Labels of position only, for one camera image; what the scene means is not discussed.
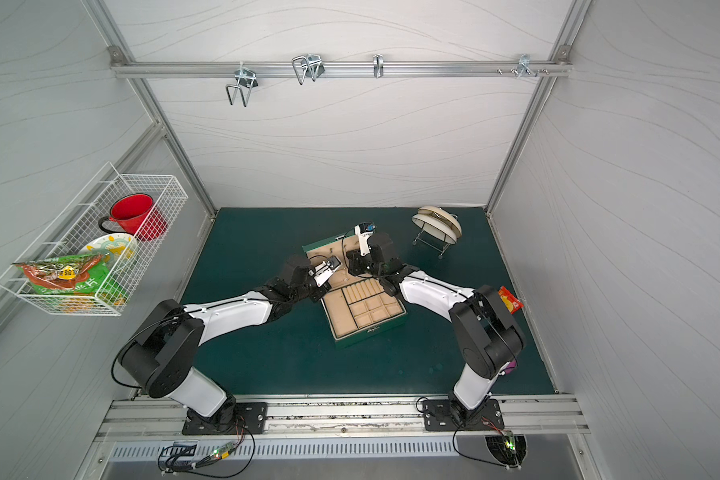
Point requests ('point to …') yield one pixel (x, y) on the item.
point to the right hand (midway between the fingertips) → (347, 250)
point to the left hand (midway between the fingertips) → (327, 271)
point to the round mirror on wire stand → (439, 228)
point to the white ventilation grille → (294, 450)
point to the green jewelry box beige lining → (356, 304)
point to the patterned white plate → (115, 249)
